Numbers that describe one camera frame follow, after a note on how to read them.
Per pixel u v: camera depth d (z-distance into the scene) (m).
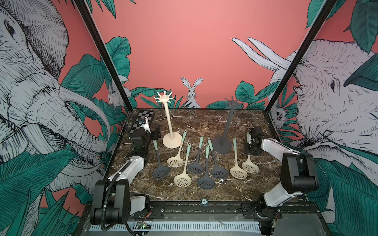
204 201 0.78
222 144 0.99
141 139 0.63
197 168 0.88
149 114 1.13
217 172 0.86
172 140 1.01
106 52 0.88
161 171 0.86
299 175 0.46
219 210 0.75
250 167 0.87
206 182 0.83
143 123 0.72
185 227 0.70
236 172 0.86
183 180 0.84
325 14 0.72
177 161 0.91
